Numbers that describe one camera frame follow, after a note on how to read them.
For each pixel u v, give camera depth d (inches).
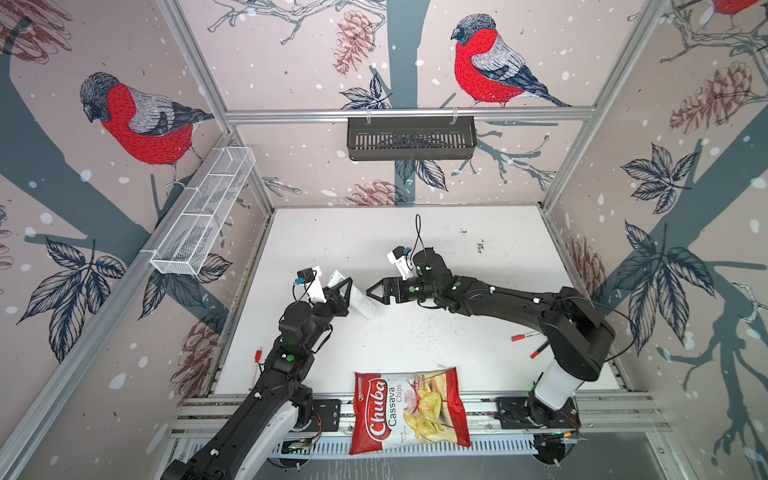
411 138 41.1
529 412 25.9
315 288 26.8
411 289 28.5
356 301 30.6
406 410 27.5
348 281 29.9
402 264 29.8
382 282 28.5
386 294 28.1
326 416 28.9
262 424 21.7
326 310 27.5
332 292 27.1
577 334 17.9
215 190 33.5
